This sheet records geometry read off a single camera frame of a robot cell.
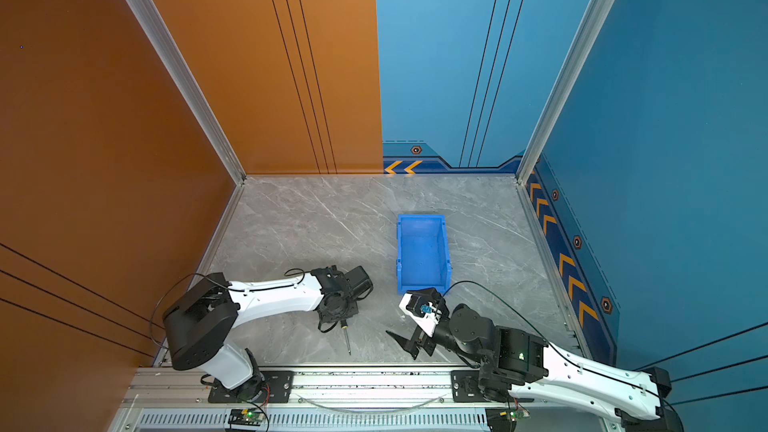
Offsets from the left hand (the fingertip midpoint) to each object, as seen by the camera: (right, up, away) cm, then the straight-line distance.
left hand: (352, 311), depth 86 cm
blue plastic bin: (+21, +14, +10) cm, 27 cm away
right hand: (+13, +7, -20) cm, 25 cm away
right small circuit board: (+41, -18, -17) cm, 48 cm away
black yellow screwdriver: (-2, -3, -4) cm, 5 cm away
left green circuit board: (-22, -19, -15) cm, 33 cm away
